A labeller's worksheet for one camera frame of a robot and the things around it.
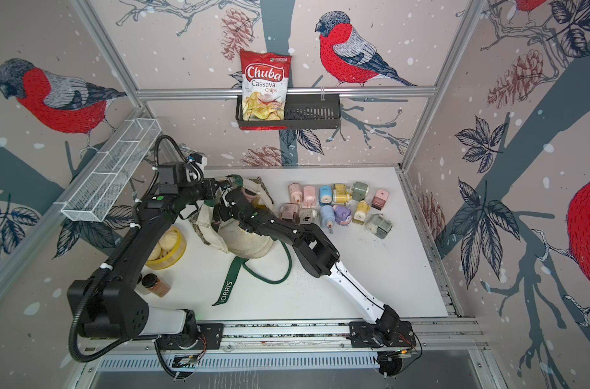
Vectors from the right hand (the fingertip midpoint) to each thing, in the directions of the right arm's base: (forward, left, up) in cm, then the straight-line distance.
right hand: (219, 202), depth 96 cm
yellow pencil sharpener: (+1, -58, -3) cm, 58 cm away
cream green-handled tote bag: (-10, -6, -11) cm, 16 cm away
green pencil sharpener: (+11, -58, -4) cm, 59 cm away
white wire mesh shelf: (-14, +28, +21) cm, 38 cm away
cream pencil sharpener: (-1, -36, -6) cm, 36 cm away
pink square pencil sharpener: (+8, -66, -5) cm, 67 cm away
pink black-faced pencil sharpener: (+1, -28, -6) cm, 29 cm away
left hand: (-2, -6, +17) cm, 18 cm away
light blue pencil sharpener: (-3, -44, -4) cm, 44 cm away
